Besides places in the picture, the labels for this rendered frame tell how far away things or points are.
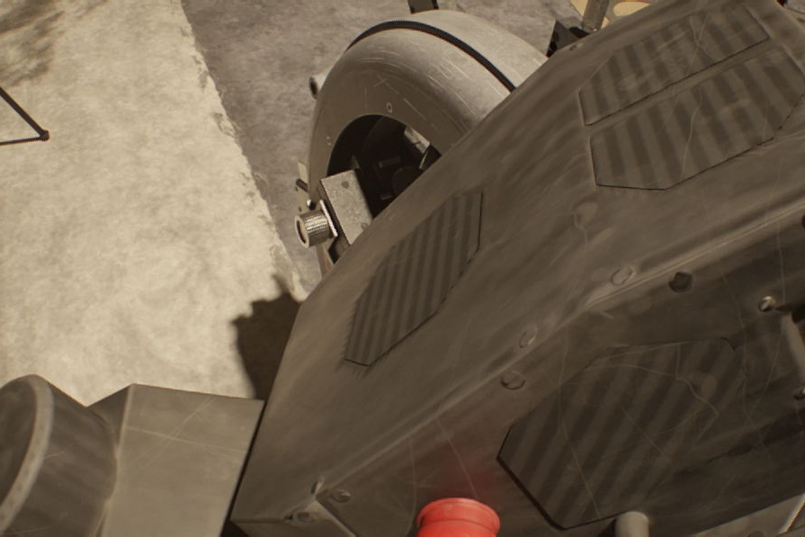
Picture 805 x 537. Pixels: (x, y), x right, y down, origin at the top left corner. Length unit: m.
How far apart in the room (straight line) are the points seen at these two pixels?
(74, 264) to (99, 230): 0.13
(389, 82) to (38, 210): 1.43
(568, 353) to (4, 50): 2.83
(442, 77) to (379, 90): 0.14
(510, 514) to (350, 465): 0.06
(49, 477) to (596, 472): 0.26
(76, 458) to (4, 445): 0.04
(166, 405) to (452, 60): 0.53
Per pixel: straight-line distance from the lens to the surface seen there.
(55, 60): 2.84
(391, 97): 0.95
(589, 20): 0.84
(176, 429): 0.44
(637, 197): 0.25
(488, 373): 0.24
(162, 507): 0.42
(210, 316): 1.86
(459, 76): 0.84
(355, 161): 1.16
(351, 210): 1.03
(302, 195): 1.43
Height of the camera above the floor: 1.41
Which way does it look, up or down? 46 degrees down
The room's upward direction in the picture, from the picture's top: 7 degrees clockwise
